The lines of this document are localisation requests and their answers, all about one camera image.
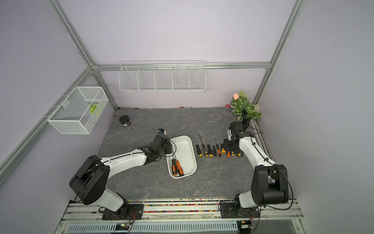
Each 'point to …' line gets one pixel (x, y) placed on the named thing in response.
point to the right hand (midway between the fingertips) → (228, 146)
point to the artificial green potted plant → (243, 109)
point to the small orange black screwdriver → (218, 149)
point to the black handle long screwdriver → (209, 149)
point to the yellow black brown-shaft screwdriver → (203, 148)
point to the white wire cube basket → (80, 112)
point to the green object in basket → (93, 107)
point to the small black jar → (124, 120)
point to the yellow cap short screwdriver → (223, 151)
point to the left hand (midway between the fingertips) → (169, 145)
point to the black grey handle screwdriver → (215, 151)
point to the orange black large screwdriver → (174, 166)
